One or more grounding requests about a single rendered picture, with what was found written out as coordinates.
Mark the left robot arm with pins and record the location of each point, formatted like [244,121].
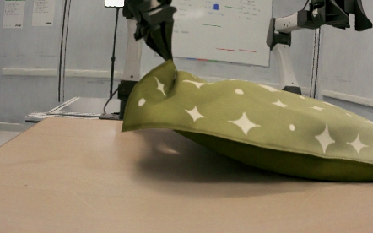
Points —
[306,19]

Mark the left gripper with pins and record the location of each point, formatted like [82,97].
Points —
[337,11]

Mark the grey aluminium extrusion rail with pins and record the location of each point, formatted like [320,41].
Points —
[35,117]

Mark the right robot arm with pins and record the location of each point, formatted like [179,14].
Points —
[154,11]

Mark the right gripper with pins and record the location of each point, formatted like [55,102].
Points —
[162,32]

